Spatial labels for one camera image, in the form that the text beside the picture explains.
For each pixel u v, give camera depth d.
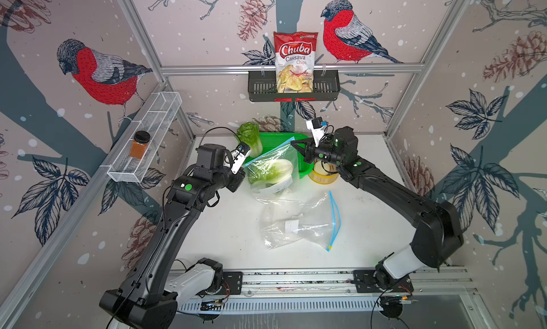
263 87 0.95
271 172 0.74
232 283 0.73
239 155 0.59
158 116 0.87
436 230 0.42
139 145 0.66
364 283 0.73
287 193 0.88
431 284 0.73
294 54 0.85
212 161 0.50
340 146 0.61
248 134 1.00
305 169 0.98
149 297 0.37
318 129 0.66
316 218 0.87
